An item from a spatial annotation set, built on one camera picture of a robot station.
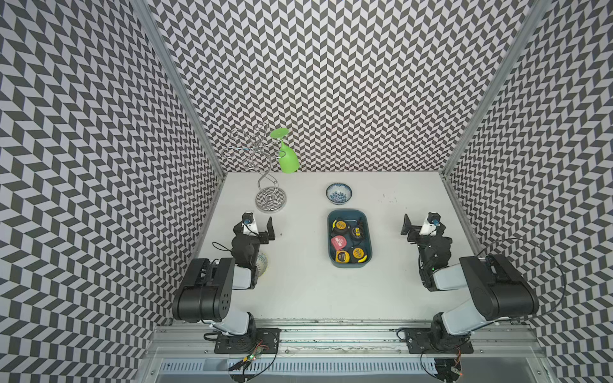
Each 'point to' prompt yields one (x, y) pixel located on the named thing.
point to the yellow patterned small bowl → (262, 264)
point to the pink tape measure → (338, 242)
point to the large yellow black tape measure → (340, 227)
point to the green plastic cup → (288, 163)
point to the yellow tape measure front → (342, 256)
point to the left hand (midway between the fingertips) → (259, 218)
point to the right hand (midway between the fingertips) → (417, 218)
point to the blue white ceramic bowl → (338, 193)
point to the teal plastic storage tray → (350, 238)
